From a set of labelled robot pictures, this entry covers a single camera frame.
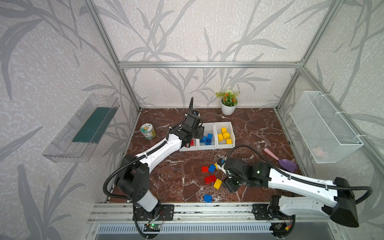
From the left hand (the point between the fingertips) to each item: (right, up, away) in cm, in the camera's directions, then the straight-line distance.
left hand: (201, 124), depth 87 cm
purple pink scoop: (+55, -26, +5) cm, 61 cm away
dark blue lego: (+1, -11, +11) cm, 15 cm away
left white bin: (-5, -14, +9) cm, 17 cm away
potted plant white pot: (+20, +16, +18) cm, 32 cm away
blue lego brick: (+6, -8, +13) cm, 17 cm away
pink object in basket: (+58, -13, -14) cm, 61 cm away
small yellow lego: (+7, -19, -16) cm, 26 cm away
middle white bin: (+7, -3, +15) cm, 17 cm away
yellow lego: (+17, -8, +15) cm, 24 cm away
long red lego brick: (-6, -12, +12) cm, 18 cm away
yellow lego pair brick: (+9, -32, -6) cm, 34 cm away
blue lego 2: (+4, -39, -8) cm, 40 cm away
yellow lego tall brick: (+13, -9, +12) cm, 20 cm away
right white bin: (+18, -13, +11) cm, 25 cm away
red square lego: (+2, -26, 0) cm, 26 cm away
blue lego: (+5, -11, +10) cm, 16 cm away
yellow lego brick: (+16, -4, +16) cm, 22 cm away
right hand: (+13, -26, -11) cm, 31 cm away
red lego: (+5, -31, -2) cm, 32 cm away
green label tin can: (-36, -3, +12) cm, 38 cm away
